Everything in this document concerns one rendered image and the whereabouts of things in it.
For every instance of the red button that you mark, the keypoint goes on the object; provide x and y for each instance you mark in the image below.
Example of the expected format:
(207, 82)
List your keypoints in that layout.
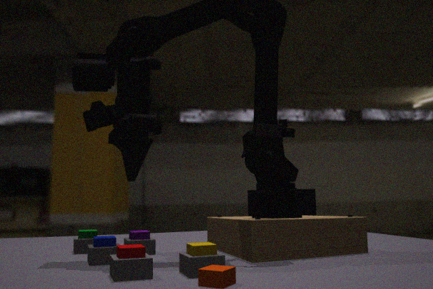
(131, 263)

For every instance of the purple button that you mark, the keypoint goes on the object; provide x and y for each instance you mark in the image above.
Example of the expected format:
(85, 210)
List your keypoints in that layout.
(142, 237)

